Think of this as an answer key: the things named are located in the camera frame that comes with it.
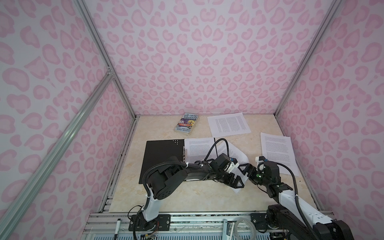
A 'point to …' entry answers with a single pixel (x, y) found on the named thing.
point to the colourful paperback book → (186, 123)
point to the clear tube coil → (246, 220)
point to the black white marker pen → (117, 229)
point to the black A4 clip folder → (157, 151)
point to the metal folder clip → (183, 151)
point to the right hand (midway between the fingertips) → (241, 168)
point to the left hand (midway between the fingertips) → (239, 183)
